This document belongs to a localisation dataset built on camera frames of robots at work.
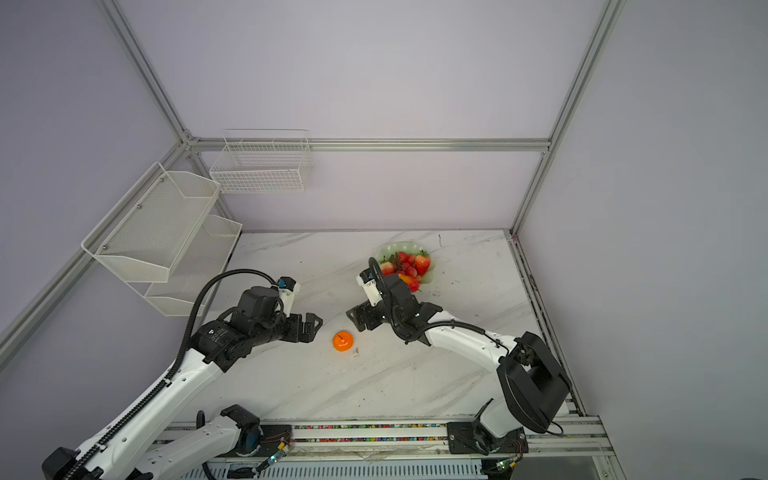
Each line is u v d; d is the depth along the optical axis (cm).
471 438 73
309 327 67
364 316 72
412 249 108
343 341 88
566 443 75
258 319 56
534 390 43
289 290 67
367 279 72
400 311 63
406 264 103
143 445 40
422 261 101
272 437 73
